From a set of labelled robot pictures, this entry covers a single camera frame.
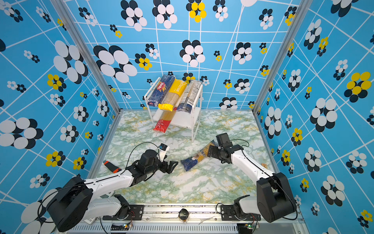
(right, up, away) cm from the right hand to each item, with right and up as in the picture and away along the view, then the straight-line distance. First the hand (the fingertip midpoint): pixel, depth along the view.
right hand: (216, 153), depth 89 cm
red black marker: (-62, -9, -2) cm, 63 cm away
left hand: (-26, -2, -4) cm, 26 cm away
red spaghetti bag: (-32, +21, 0) cm, 38 cm away
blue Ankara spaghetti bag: (-16, -5, -1) cm, 17 cm away
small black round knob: (-19, -22, -24) cm, 38 cm away
